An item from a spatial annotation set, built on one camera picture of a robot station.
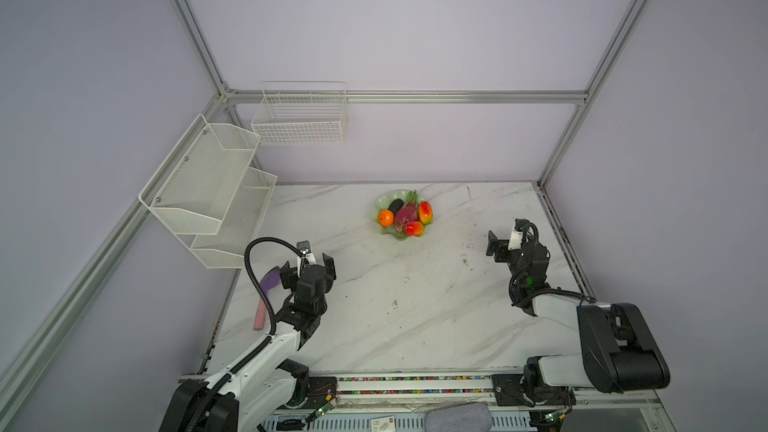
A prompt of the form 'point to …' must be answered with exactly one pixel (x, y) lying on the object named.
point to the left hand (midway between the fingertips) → (305, 261)
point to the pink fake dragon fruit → (407, 212)
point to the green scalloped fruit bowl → (383, 204)
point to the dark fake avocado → (396, 205)
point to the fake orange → (385, 217)
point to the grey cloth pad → (459, 417)
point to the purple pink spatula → (261, 311)
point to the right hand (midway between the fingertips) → (505, 230)
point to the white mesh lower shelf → (227, 248)
